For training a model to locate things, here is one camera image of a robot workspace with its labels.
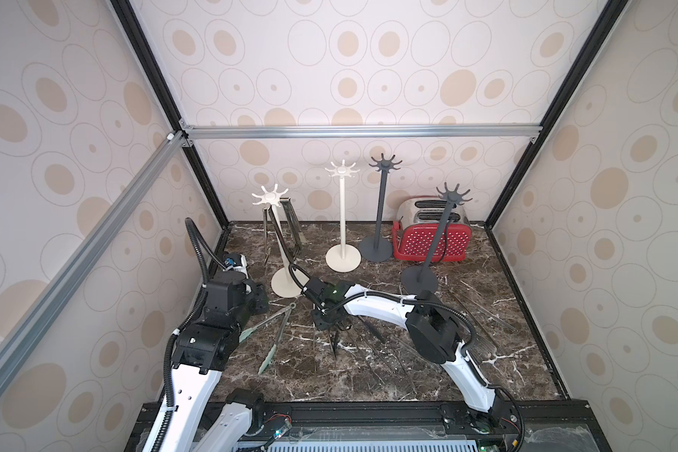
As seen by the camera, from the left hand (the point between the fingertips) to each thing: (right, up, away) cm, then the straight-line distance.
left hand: (265, 282), depth 70 cm
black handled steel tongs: (+27, -16, +20) cm, 37 cm away
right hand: (+15, -15, +23) cm, 32 cm away
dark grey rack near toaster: (+48, -3, +32) cm, 57 cm away
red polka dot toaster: (+45, +17, +28) cm, 56 cm away
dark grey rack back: (+34, +8, +39) cm, 52 cm away
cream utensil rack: (+19, +5, +37) cm, 42 cm away
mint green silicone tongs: (-3, -24, +12) cm, 27 cm away
